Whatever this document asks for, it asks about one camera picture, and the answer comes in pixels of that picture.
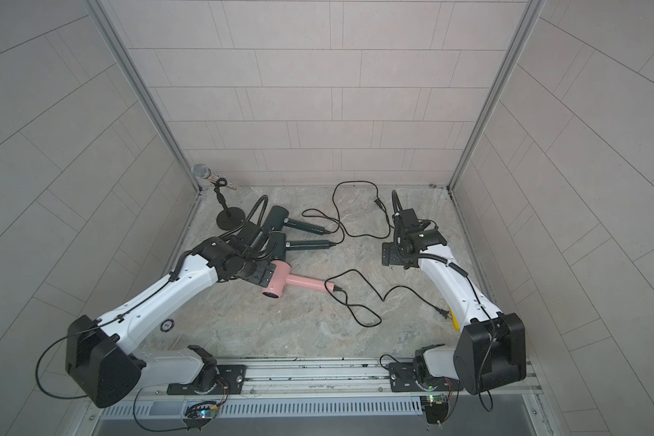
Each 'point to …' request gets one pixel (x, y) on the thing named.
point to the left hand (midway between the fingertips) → (262, 267)
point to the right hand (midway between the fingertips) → (399, 254)
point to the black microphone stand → (230, 218)
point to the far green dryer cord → (377, 201)
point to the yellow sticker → (455, 322)
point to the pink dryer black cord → (351, 306)
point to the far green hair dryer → (277, 217)
